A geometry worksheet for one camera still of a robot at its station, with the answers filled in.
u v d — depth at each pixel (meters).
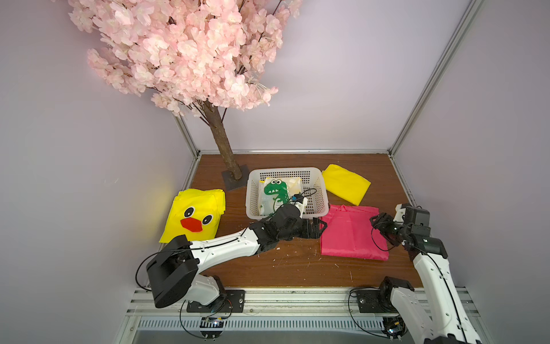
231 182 1.07
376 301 0.73
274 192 0.96
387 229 0.70
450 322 0.40
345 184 1.10
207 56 0.46
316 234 0.67
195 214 0.95
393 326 0.70
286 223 0.60
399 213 0.71
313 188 1.03
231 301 0.73
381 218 0.72
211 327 0.73
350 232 0.87
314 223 0.69
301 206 0.72
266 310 0.73
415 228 0.58
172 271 0.42
